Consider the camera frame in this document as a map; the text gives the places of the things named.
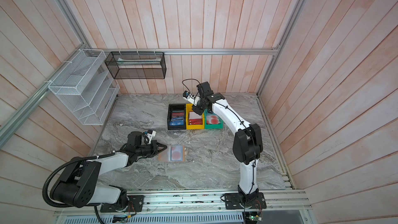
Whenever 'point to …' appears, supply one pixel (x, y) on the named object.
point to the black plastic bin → (176, 107)
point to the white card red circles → (176, 153)
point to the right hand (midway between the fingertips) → (195, 104)
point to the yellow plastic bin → (189, 108)
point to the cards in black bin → (177, 118)
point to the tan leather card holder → (165, 155)
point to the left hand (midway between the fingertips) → (167, 149)
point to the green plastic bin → (212, 126)
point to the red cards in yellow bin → (195, 118)
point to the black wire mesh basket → (137, 65)
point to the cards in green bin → (212, 119)
